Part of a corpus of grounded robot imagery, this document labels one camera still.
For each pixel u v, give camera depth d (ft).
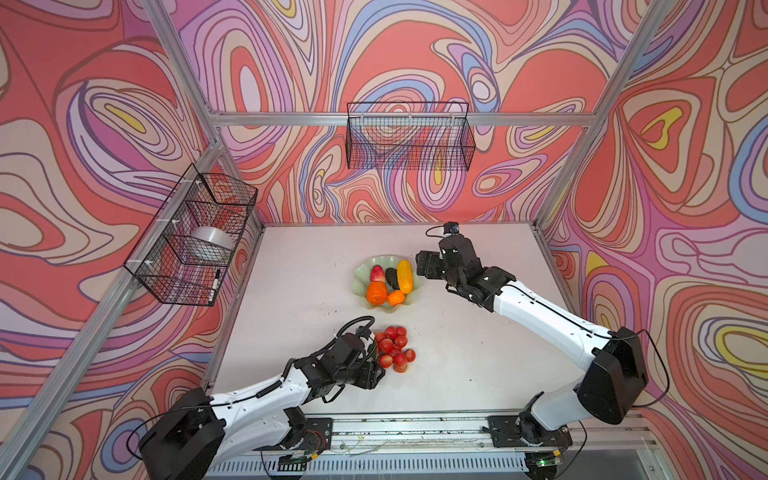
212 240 2.40
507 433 2.41
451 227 2.31
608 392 1.36
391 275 3.22
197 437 1.33
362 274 3.23
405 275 3.12
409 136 3.17
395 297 3.06
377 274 3.25
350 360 2.18
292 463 2.36
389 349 2.68
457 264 1.98
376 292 3.05
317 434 2.40
